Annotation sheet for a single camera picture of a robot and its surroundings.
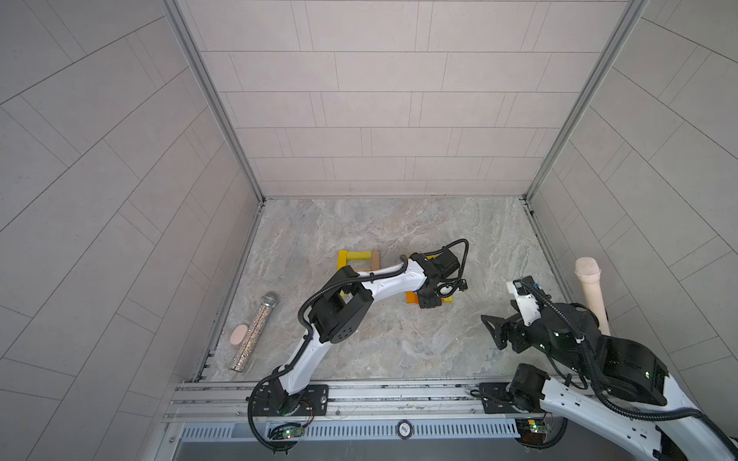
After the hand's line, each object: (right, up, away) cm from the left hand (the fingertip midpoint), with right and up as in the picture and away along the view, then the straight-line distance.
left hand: (434, 295), depth 91 cm
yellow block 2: (-25, +12, +8) cm, 28 cm away
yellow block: (-31, +11, +7) cm, 33 cm away
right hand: (+9, +2, -26) cm, 28 cm away
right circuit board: (+19, -26, -23) cm, 40 cm away
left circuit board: (-39, -25, -25) cm, 53 cm away
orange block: (-8, 0, -3) cm, 8 cm away
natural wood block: (-19, +11, +6) cm, 22 cm away
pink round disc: (-58, -9, -10) cm, 59 cm away
